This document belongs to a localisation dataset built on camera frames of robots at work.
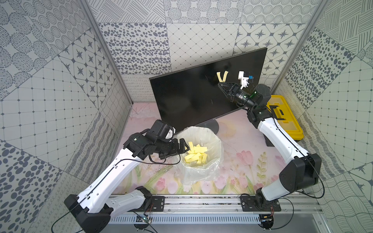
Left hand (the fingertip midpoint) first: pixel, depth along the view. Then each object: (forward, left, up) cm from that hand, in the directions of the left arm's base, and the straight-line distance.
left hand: (182, 147), depth 67 cm
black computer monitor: (+68, 0, -29) cm, 74 cm away
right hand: (+23, -16, +18) cm, 34 cm away
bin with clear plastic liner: (-13, -5, +1) cm, 14 cm away
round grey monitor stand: (+32, -20, -25) cm, 45 cm away
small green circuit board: (-26, +17, -26) cm, 41 cm away
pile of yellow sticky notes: (0, -7, -6) cm, 9 cm away
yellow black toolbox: (+32, -61, -8) cm, 70 cm away
